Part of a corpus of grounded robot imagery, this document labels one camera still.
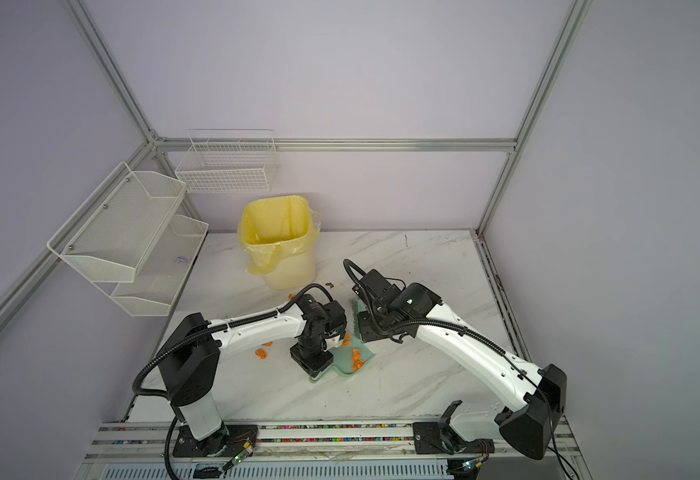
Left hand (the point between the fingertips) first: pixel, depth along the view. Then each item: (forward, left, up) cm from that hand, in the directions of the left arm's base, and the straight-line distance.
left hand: (309, 375), depth 78 cm
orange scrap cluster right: (+6, -13, -5) cm, 15 cm away
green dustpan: (+7, -10, -5) cm, 13 cm away
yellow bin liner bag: (+46, +18, +11) cm, 51 cm away
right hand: (+7, -14, +13) cm, 20 cm away
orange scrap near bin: (+29, +10, -6) cm, 31 cm away
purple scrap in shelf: (+33, +44, +8) cm, 56 cm away
